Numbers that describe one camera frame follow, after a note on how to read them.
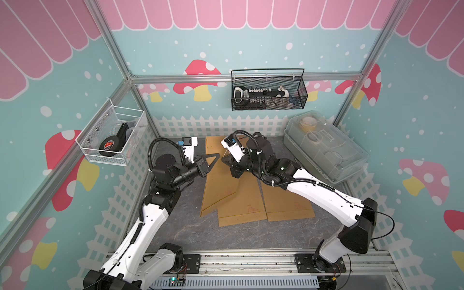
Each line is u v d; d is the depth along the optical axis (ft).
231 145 1.88
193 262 2.44
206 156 2.09
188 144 1.95
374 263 2.49
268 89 3.00
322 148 2.94
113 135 2.36
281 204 2.96
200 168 1.92
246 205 3.01
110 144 2.29
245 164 2.05
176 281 2.40
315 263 2.16
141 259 1.43
